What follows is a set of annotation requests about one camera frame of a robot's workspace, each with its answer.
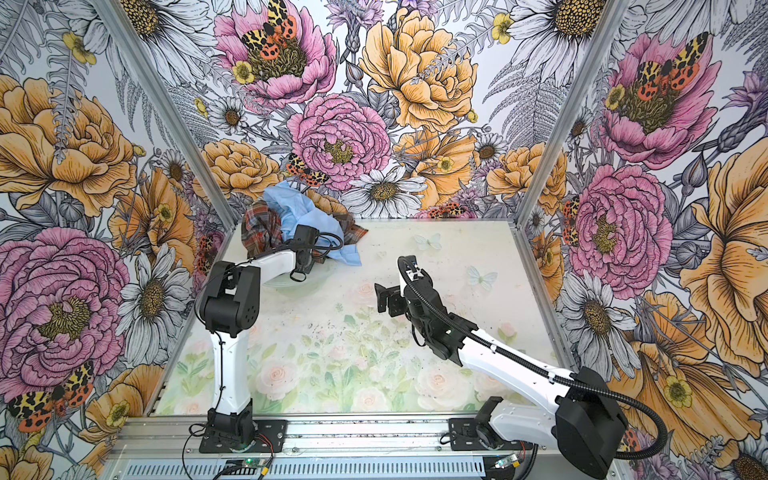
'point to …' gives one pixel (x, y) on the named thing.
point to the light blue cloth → (296, 207)
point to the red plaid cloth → (262, 227)
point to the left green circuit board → (243, 466)
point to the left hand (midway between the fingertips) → (293, 264)
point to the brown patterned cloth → (327, 203)
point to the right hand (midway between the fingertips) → (392, 290)
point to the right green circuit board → (509, 461)
